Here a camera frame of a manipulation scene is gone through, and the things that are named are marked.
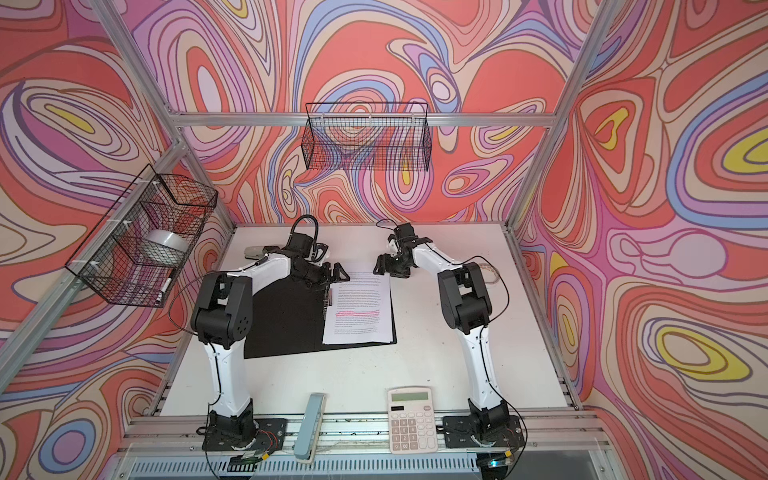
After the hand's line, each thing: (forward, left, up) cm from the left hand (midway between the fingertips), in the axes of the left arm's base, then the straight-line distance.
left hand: (341, 279), depth 99 cm
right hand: (+3, -15, -3) cm, 15 cm away
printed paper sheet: (-9, -6, -4) cm, 12 cm away
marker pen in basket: (-16, +40, +21) cm, 47 cm away
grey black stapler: (+13, +32, -1) cm, 35 cm away
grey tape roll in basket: (-7, +40, +27) cm, 49 cm away
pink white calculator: (-42, -21, -2) cm, 47 cm away
